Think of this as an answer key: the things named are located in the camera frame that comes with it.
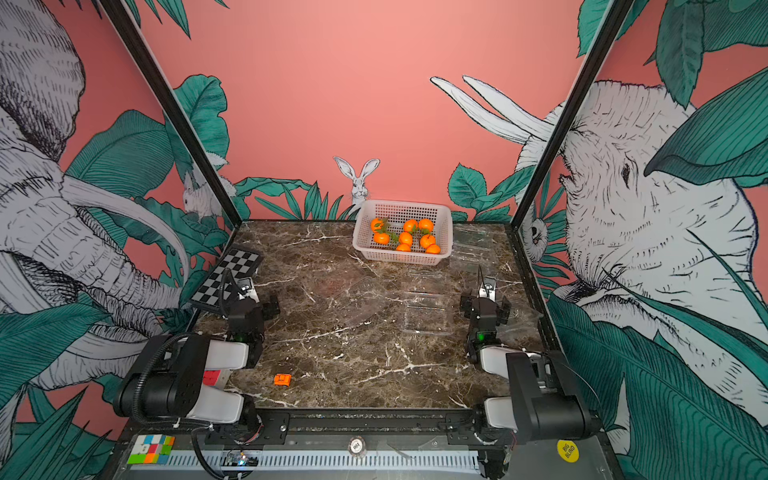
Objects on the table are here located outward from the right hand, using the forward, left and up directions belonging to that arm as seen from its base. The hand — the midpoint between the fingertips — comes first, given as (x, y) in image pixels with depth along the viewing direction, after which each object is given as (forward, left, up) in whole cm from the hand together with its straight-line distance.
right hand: (486, 287), depth 90 cm
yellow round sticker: (-41, -15, -10) cm, 44 cm away
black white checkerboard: (+13, +83, -5) cm, 85 cm away
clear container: (-4, +17, -10) cm, 20 cm away
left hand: (-1, +71, -1) cm, 71 cm away
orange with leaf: (+25, +24, -5) cm, 35 cm away
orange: (+24, +34, -5) cm, 42 cm away
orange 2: (+32, +16, -5) cm, 36 cm away
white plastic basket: (+44, +28, -11) cm, 53 cm away
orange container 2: (+19, +14, -5) cm, 25 cm away
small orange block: (-26, +59, -7) cm, 65 cm away
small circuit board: (-43, +65, -8) cm, 79 cm away
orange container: (+24, +16, -6) cm, 30 cm away
